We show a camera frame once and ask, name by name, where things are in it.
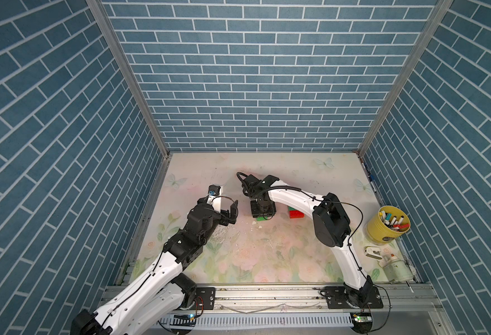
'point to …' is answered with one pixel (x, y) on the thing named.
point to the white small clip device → (373, 252)
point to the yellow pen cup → (388, 224)
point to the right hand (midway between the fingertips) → (259, 216)
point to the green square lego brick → (261, 218)
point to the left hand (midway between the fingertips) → (231, 200)
